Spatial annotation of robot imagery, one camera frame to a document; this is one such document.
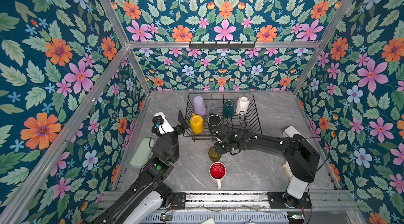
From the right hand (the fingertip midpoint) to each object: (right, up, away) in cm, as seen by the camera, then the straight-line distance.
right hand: (216, 148), depth 86 cm
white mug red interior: (0, -12, -4) cm, 13 cm away
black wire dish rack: (+21, +13, +14) cm, 29 cm away
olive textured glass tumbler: (-2, -4, +1) cm, 4 cm away
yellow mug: (-11, +13, +3) cm, 18 cm away
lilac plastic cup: (-11, +21, +14) cm, 27 cm away
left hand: (-19, +21, -19) cm, 35 cm away
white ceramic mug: (+17, +24, +12) cm, 31 cm away
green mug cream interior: (+8, +21, +10) cm, 25 cm away
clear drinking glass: (-2, +22, +13) cm, 26 cm away
